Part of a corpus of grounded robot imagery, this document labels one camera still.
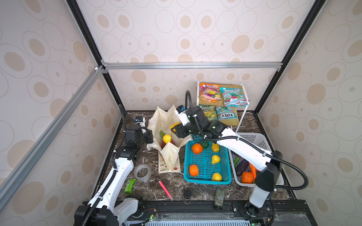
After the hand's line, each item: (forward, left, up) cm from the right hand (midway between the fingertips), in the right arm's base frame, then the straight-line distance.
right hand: (177, 126), depth 74 cm
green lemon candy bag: (+20, -22, -10) cm, 31 cm away
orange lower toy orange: (-15, -9, -23) cm, 28 cm away
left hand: (+3, +14, -4) cm, 15 cm away
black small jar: (-29, -5, -19) cm, 35 cm away
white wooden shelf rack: (+11, -37, 0) cm, 38 cm away
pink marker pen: (-24, +7, -28) cm, 37 cm away
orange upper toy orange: (0, -12, -23) cm, 26 cm away
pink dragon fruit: (+11, +12, -22) cm, 28 cm away
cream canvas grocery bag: (-9, +5, -16) cm, 19 cm away
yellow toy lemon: (+3, +7, -15) cm, 17 cm away
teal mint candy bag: (+15, -31, +7) cm, 35 cm away
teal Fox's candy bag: (+20, -31, -11) cm, 39 cm away
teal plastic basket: (-9, -20, -29) cm, 37 cm away
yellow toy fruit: (-7, -23, -24) cm, 34 cm away
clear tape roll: (-13, +23, -29) cm, 39 cm away
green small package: (-22, +28, -26) cm, 44 cm away
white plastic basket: (+5, -52, -21) cm, 57 cm away
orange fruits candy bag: (+19, -18, +7) cm, 27 cm away
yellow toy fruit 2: (-18, -22, -25) cm, 38 cm away
